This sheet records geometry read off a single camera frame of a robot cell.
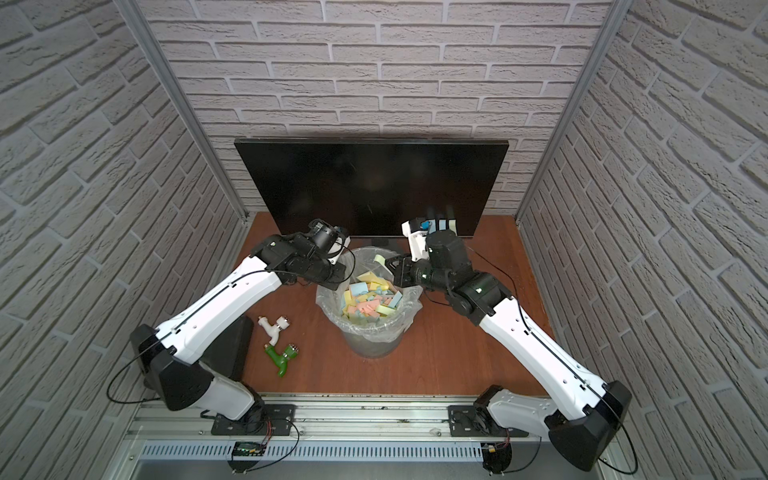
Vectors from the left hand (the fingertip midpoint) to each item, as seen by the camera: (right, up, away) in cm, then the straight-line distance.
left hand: (334, 266), depth 78 cm
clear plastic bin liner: (+15, -12, -14) cm, 24 cm away
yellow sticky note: (+33, +11, +7) cm, 36 cm away
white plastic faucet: (-21, -20, +10) cm, 30 cm away
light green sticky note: (+12, +3, -8) cm, 15 cm away
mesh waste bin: (+11, -22, +1) cm, 25 cm away
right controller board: (+41, -46, -7) cm, 62 cm away
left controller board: (-21, -45, -5) cm, 50 cm away
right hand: (+15, +2, -9) cm, 18 cm away
